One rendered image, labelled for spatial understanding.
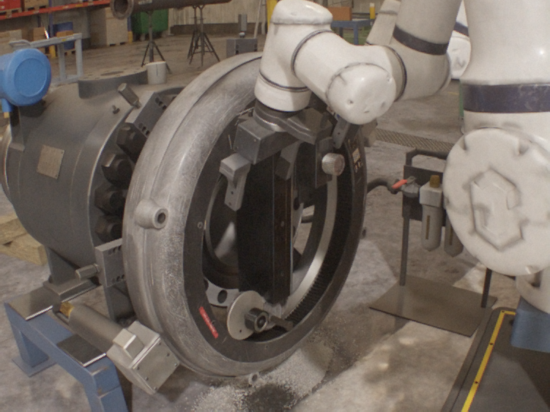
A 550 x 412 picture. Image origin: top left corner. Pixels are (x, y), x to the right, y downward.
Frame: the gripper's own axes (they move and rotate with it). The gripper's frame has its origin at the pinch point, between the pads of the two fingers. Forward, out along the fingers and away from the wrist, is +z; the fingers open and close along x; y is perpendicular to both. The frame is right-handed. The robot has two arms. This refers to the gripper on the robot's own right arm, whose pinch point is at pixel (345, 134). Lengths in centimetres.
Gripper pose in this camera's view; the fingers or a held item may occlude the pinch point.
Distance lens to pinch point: 129.7
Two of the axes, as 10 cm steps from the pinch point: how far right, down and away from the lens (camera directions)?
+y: 8.5, 4.7, -2.2
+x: 3.6, -2.2, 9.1
